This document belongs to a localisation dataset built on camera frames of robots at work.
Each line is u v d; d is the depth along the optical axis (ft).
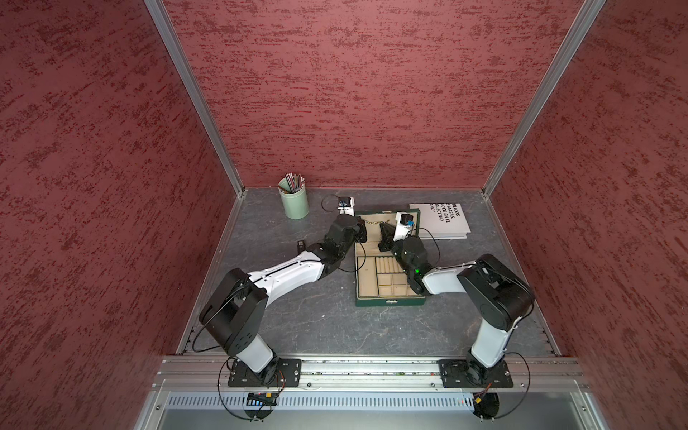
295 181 3.40
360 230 2.49
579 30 2.42
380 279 2.91
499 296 1.62
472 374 2.14
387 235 2.79
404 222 2.55
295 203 3.46
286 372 2.43
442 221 3.47
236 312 1.46
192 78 2.78
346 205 2.39
